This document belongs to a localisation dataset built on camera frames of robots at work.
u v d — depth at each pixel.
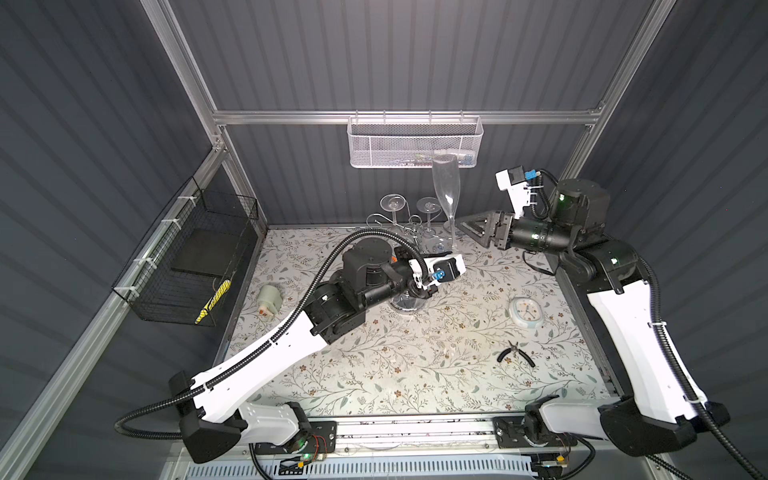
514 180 0.51
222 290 0.72
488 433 0.75
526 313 0.92
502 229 0.49
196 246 0.77
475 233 0.53
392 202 0.81
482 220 0.50
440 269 0.44
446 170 0.62
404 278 0.50
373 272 0.42
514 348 0.88
